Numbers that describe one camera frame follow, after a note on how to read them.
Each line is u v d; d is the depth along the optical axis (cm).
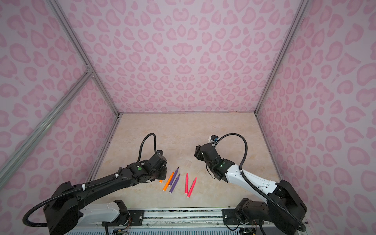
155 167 64
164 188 82
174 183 84
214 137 73
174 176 86
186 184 84
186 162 93
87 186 46
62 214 39
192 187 83
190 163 93
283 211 38
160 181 73
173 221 73
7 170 50
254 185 45
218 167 60
